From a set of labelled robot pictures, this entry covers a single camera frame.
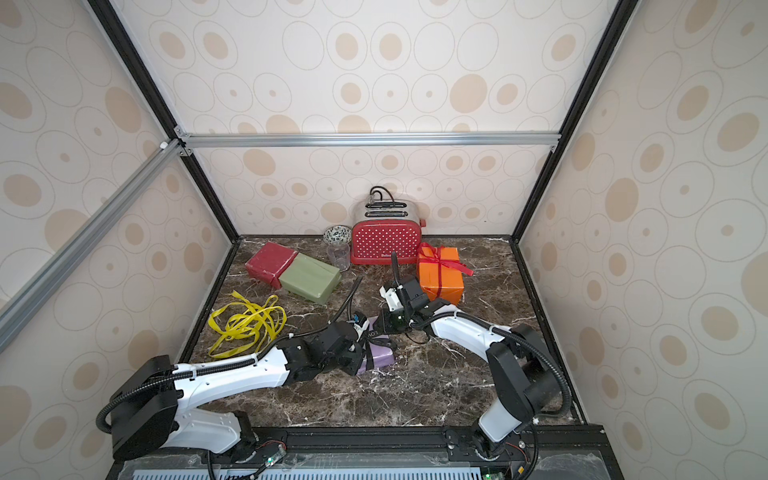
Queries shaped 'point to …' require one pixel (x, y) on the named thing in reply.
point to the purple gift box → (382, 353)
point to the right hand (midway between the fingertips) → (385, 322)
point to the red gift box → (267, 263)
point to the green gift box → (309, 278)
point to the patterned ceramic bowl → (337, 234)
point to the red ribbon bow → (437, 252)
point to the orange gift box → (452, 280)
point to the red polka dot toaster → (382, 227)
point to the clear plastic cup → (339, 255)
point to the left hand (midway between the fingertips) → (372, 355)
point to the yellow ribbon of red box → (247, 328)
